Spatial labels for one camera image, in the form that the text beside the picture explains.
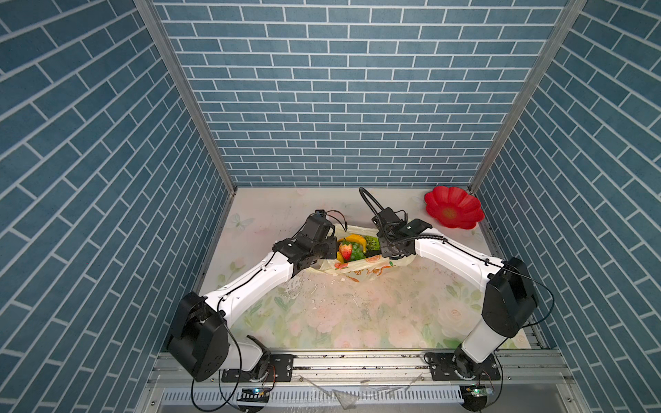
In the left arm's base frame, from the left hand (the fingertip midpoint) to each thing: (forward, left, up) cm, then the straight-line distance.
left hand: (340, 245), depth 83 cm
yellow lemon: (+1, 0, -10) cm, 10 cm away
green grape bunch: (+4, -6, -10) cm, 13 cm away
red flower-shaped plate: (+29, -51, -13) cm, 60 cm away
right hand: (+3, -18, -4) cm, 19 cm away
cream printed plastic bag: (-7, -7, -4) cm, 11 cm away
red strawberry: (+3, -2, -7) cm, 8 cm away
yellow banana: (+9, -6, -9) cm, 14 cm away
